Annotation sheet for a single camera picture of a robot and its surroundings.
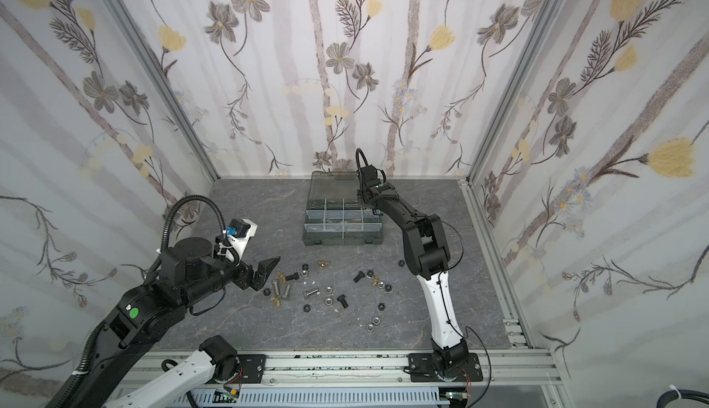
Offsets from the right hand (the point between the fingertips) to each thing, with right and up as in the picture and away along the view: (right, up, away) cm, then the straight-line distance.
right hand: (365, 187), depth 103 cm
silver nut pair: (+3, -42, -21) cm, 47 cm away
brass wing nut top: (-15, -27, -9) cm, 32 cm away
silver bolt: (-18, -35, -14) cm, 42 cm away
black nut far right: (+13, -27, -8) cm, 31 cm away
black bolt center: (-8, -37, -17) cm, 42 cm away
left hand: (-26, -15, -39) cm, 49 cm away
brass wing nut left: (-28, -37, -17) cm, 50 cm away
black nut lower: (-19, -39, -17) cm, 47 cm away
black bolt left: (-24, -31, -12) cm, 41 cm away
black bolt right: (-2, -31, -12) cm, 33 cm away
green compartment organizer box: (-12, -10, +2) cm, 16 cm away
